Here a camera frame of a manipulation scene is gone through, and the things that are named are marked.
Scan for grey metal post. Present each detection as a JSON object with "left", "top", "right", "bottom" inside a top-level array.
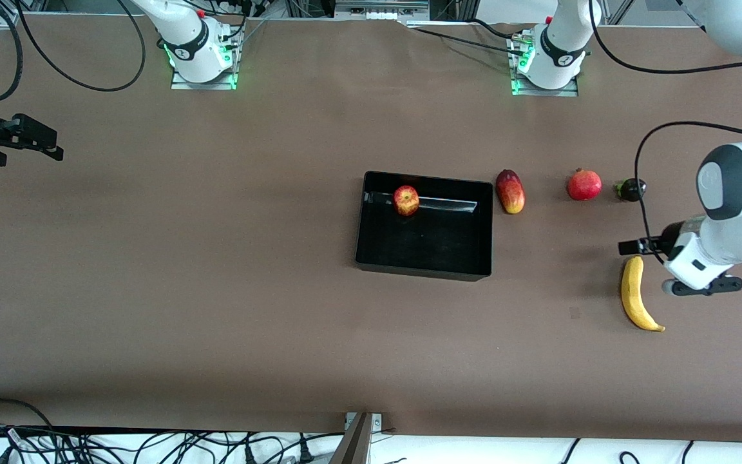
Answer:
[{"left": 328, "top": 411, "right": 386, "bottom": 464}]

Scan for red yellow mango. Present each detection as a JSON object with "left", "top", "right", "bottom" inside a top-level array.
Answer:
[{"left": 496, "top": 169, "right": 526, "bottom": 215}]

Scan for yellow banana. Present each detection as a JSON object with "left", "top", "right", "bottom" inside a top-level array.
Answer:
[{"left": 621, "top": 256, "right": 667, "bottom": 333}]

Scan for red pomegranate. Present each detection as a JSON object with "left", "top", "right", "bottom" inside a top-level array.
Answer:
[{"left": 567, "top": 168, "right": 603, "bottom": 202}]

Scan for dark purple eggplant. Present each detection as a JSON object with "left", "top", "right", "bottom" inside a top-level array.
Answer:
[{"left": 613, "top": 178, "right": 647, "bottom": 203}]

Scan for red yellow apple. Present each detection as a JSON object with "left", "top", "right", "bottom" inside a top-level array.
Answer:
[{"left": 393, "top": 185, "right": 421, "bottom": 217}]

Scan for black rectangular plastic box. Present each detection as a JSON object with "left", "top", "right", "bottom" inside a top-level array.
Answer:
[{"left": 354, "top": 170, "right": 495, "bottom": 283}]

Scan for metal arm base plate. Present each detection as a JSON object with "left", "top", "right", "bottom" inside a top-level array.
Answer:
[
  {"left": 510, "top": 74, "right": 580, "bottom": 98},
  {"left": 170, "top": 61, "right": 239, "bottom": 92}
]

